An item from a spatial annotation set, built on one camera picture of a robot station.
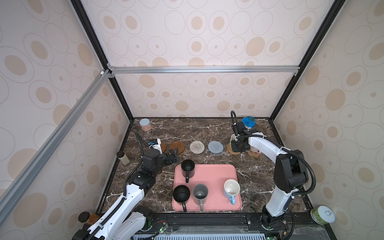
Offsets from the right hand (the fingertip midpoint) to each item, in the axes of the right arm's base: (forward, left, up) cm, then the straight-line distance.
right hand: (243, 148), depth 94 cm
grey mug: (-27, +26, -5) cm, 38 cm away
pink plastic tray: (-16, +18, -7) cm, 26 cm away
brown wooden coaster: (+2, +53, -4) cm, 53 cm away
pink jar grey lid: (+18, +68, 0) cm, 70 cm away
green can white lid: (-35, -33, -3) cm, 49 cm away
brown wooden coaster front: (+5, +42, -5) cm, 43 cm away
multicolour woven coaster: (+4, +29, -6) cm, 30 cm away
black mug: (-14, +34, -3) cm, 37 cm away
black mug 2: (-28, +36, -5) cm, 46 cm away
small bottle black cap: (-11, +74, +4) cm, 74 cm away
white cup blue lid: (+21, -7, +3) cm, 22 cm away
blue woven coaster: (+5, +17, -6) cm, 18 cm away
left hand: (-12, +39, +14) cm, 43 cm away
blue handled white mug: (-25, +9, -2) cm, 26 cm away
